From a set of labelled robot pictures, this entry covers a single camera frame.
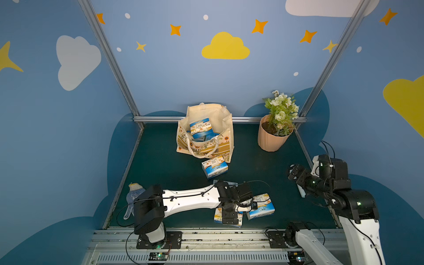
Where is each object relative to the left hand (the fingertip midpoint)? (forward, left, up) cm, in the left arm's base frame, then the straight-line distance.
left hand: (235, 208), depth 76 cm
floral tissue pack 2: (+22, +10, -2) cm, 25 cm away
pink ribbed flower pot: (+39, -21, +3) cm, 45 cm away
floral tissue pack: (+44, +19, +7) cm, 49 cm away
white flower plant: (+46, -27, +21) cm, 57 cm away
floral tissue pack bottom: (+2, -13, -2) cm, 13 cm away
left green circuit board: (-19, +34, -8) cm, 39 cm away
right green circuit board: (-18, -27, -8) cm, 33 cm away
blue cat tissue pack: (+2, +4, +22) cm, 22 cm away
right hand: (+9, -24, +19) cm, 32 cm away
